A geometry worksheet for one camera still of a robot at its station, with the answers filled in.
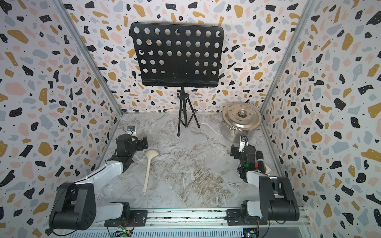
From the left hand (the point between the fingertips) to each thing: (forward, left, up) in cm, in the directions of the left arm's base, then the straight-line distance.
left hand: (138, 136), depth 88 cm
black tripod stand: (+20, -28, +1) cm, 34 cm away
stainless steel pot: (+12, -61, -16) cm, 64 cm away
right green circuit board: (-47, -60, -16) cm, 78 cm away
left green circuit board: (-46, +2, -17) cm, 49 cm away
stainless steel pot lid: (+15, -65, +2) cm, 67 cm away
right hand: (-3, -63, -5) cm, 63 cm away
